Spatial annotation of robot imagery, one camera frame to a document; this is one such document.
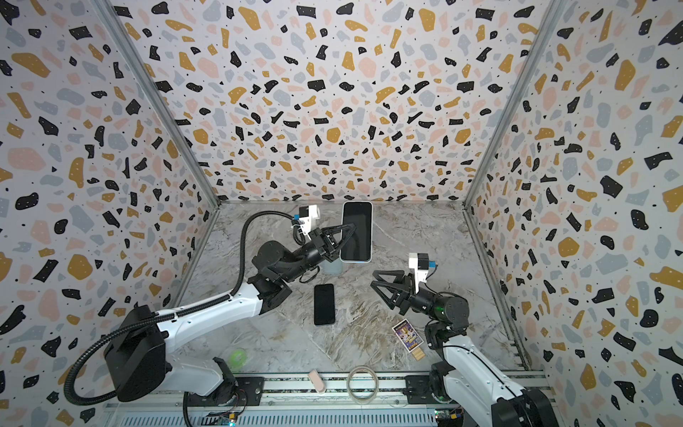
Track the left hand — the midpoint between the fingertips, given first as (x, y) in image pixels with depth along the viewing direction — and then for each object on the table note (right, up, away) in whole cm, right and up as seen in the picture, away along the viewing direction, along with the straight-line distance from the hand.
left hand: (355, 229), depth 60 cm
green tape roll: (-36, -39, +20) cm, 57 cm away
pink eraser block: (-11, -43, +15) cm, 47 cm away
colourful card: (+16, -34, +24) cm, 44 cm away
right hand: (+5, -14, +5) cm, 16 cm away
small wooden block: (+19, -38, +20) cm, 47 cm away
